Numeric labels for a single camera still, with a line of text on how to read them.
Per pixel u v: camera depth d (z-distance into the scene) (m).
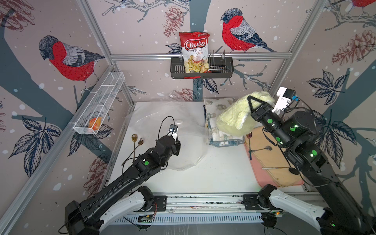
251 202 0.72
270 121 0.46
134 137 0.98
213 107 0.97
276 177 0.81
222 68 0.93
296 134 0.39
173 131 0.61
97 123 0.67
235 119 0.53
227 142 0.87
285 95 0.46
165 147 0.52
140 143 0.97
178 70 0.95
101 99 0.80
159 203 0.73
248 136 0.99
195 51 0.81
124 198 0.58
